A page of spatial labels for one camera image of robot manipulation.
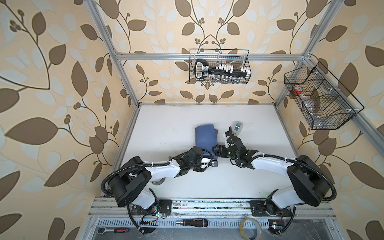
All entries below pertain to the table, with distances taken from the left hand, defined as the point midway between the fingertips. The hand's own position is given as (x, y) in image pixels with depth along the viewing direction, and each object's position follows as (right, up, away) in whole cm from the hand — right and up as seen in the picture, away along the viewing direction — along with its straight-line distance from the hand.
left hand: (208, 156), depth 86 cm
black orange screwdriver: (-5, -26, -18) cm, 32 cm away
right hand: (+6, +3, +3) cm, 7 cm away
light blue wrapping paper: (0, +10, +8) cm, 12 cm away
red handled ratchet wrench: (-50, -30, -18) cm, 61 cm away
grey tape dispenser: (+22, +17, +16) cm, 32 cm away
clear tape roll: (+14, -29, -21) cm, 38 cm away
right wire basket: (+57, +30, -13) cm, 66 cm away
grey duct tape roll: (-27, -12, -7) cm, 30 cm away
